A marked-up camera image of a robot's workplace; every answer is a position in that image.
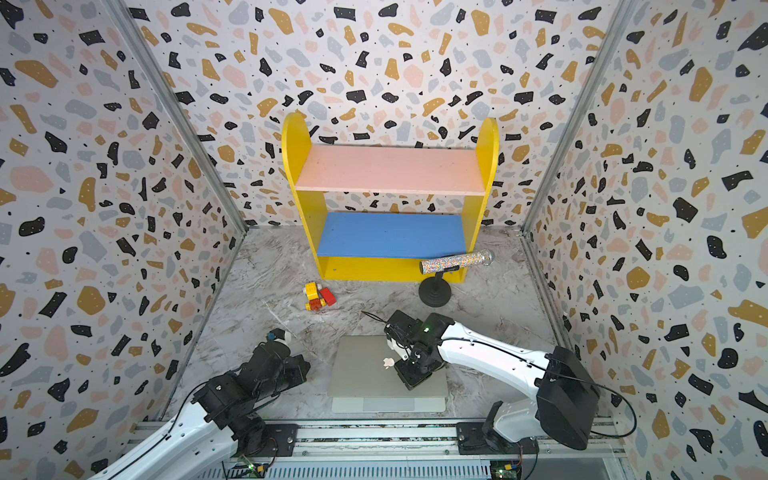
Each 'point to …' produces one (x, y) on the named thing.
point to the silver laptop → (364, 380)
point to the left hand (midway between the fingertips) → (316, 365)
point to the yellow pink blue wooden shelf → (377, 212)
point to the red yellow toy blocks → (318, 296)
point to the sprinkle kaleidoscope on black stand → (436, 291)
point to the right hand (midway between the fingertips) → (407, 382)
